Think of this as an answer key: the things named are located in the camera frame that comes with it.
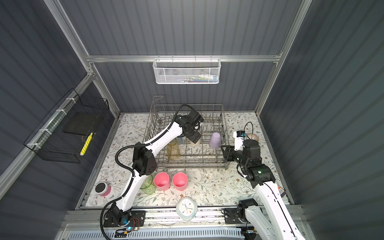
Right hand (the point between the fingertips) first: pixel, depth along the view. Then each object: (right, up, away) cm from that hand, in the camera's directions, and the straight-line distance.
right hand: (227, 147), depth 75 cm
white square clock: (-20, -30, -1) cm, 37 cm away
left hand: (-18, +6, +20) cm, 27 cm away
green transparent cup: (-39, -18, -4) cm, 43 cm away
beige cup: (-15, +1, +12) cm, 19 cm away
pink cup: (-25, -20, +9) cm, 33 cm away
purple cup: (-4, +2, +14) cm, 15 cm away
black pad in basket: (-76, +13, +2) cm, 77 cm away
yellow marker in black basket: (-68, +4, -4) cm, 68 cm away
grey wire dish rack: (-11, -8, +19) cm, 23 cm away
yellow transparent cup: (-29, -4, +12) cm, 31 cm away
